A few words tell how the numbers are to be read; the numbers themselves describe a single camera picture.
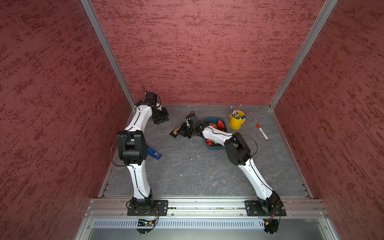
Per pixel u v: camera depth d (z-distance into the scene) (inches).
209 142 36.6
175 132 40.1
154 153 35.3
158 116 32.3
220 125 40.6
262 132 40.7
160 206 29.2
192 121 32.7
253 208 29.1
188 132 35.9
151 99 30.5
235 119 39.0
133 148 21.2
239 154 25.2
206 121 41.7
